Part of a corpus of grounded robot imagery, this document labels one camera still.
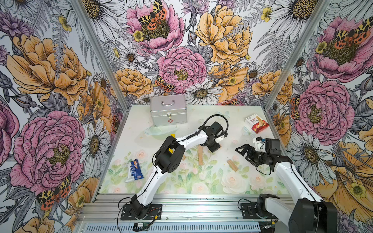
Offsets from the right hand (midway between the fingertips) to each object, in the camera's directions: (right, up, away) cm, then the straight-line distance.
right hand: (240, 155), depth 84 cm
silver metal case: (-42, +27, +16) cm, 53 cm away
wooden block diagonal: (-22, -4, +9) cm, 24 cm away
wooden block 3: (-2, -7, +6) cm, 10 cm away
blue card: (-60, -9, +2) cm, 60 cm away
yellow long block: (-40, +9, +22) cm, 47 cm away
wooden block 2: (-22, +1, +15) cm, 26 cm away
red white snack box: (+19, +18, +23) cm, 35 cm away
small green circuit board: (-51, -30, -13) cm, 60 cm away
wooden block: (-32, -3, +11) cm, 34 cm away
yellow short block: (-36, +7, -21) cm, 43 cm away
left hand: (-14, +1, +13) cm, 19 cm away
